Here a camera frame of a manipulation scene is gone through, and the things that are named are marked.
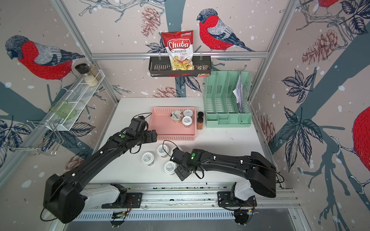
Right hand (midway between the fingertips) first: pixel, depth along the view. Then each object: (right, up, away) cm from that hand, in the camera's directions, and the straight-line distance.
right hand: (185, 168), depth 78 cm
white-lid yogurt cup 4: (-9, +1, 0) cm, 9 cm away
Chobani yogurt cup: (-7, +28, +25) cm, 38 cm away
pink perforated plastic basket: (-19, +25, +26) cm, 41 cm away
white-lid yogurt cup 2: (-22, +4, +3) cm, 23 cm away
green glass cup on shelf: (-59, +33, -10) cm, 68 cm away
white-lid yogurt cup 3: (-14, +8, +5) cm, 17 cm away
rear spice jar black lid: (+10, +30, +22) cm, 38 cm away
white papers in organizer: (+34, +44, +12) cm, 57 cm away
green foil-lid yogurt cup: (+1, +31, +26) cm, 40 cm away
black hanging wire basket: (-18, +62, +17) cm, 67 cm away
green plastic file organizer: (+29, +34, +37) cm, 58 cm away
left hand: (-19, +20, +4) cm, 28 cm away
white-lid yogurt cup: (+1, +25, +20) cm, 32 cm away
